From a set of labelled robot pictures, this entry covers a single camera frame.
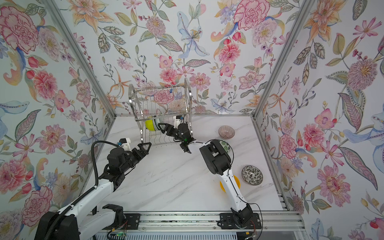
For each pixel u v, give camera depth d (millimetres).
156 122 980
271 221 767
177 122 922
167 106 1211
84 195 494
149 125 980
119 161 640
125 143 753
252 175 883
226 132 1092
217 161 626
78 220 427
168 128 886
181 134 804
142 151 735
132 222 732
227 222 735
